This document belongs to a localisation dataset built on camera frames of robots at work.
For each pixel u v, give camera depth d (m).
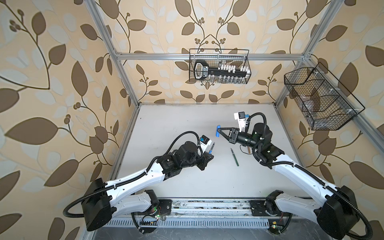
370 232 0.36
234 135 0.63
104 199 0.40
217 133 0.70
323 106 0.74
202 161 0.64
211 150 0.71
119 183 0.44
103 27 0.79
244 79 0.87
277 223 0.72
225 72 0.83
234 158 0.91
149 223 0.73
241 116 0.65
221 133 0.69
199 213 0.74
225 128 0.69
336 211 0.39
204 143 0.64
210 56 0.91
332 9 0.71
